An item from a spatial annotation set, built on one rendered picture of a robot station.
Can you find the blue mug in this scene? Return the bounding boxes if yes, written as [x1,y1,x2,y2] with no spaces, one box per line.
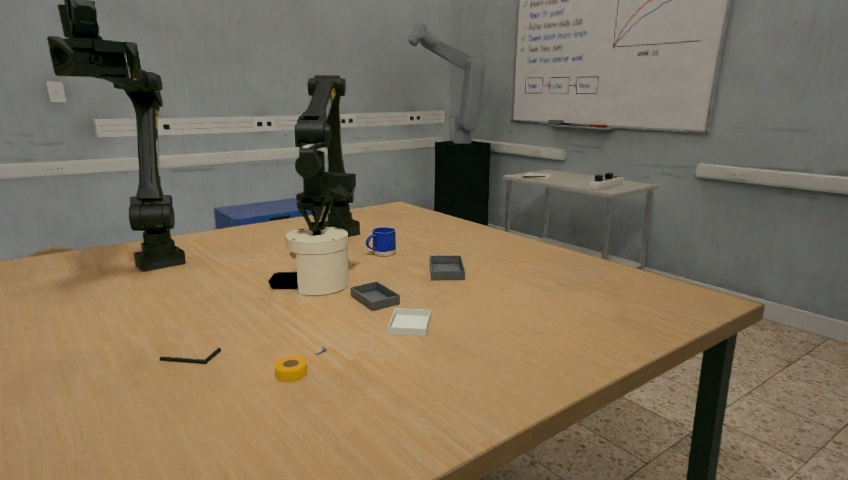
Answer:
[366,227,396,257]

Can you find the yellow roll of tape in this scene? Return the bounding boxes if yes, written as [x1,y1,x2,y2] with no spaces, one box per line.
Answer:
[275,356,307,382]

